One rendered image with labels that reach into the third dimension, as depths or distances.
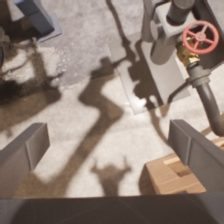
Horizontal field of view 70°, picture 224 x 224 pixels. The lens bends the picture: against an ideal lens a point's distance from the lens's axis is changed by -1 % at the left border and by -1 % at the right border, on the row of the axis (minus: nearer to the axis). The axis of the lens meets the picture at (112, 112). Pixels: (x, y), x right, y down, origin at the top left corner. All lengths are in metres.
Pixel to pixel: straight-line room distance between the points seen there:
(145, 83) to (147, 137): 0.28
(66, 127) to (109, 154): 0.26
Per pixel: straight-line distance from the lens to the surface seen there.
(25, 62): 1.07
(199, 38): 0.40
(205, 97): 0.43
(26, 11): 0.95
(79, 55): 0.95
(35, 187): 1.00
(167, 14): 0.46
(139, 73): 0.87
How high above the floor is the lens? 0.83
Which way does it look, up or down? 82 degrees down
